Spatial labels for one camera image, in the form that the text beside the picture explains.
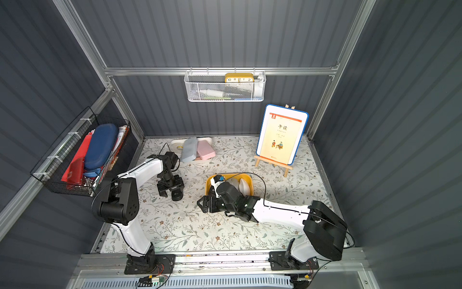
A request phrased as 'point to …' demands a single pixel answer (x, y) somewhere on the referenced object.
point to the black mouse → (177, 194)
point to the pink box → (204, 150)
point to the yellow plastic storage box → (228, 176)
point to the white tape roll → (177, 146)
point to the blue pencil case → (103, 139)
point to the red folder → (74, 173)
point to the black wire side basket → (92, 180)
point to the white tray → (207, 139)
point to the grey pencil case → (189, 149)
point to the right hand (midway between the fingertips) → (206, 199)
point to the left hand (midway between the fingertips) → (176, 191)
